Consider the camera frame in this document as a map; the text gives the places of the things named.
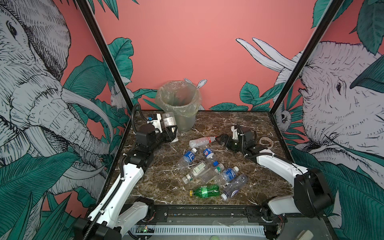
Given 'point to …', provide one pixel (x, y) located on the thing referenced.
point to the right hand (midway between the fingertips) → (218, 139)
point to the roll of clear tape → (266, 142)
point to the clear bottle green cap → (211, 173)
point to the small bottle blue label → (209, 154)
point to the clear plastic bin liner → (182, 98)
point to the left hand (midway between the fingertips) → (173, 125)
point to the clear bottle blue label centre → (228, 176)
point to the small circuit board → (143, 229)
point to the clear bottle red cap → (201, 141)
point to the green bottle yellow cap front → (207, 191)
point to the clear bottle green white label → (198, 174)
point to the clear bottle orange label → (168, 119)
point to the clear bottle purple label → (231, 189)
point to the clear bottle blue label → (188, 157)
